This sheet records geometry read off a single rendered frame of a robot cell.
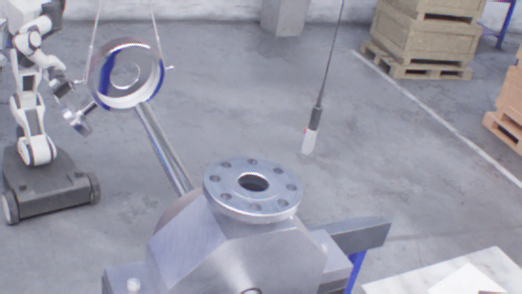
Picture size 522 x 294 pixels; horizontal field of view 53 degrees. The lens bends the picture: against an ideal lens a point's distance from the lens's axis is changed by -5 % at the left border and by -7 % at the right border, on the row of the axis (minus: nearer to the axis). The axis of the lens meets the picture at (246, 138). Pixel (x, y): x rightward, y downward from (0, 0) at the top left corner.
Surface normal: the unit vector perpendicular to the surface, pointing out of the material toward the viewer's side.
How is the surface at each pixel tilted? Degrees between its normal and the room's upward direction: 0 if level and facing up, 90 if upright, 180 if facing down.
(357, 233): 90
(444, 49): 90
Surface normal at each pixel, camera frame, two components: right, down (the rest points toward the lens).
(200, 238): -0.52, -0.55
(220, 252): 0.40, 0.51
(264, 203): 0.16, -0.85
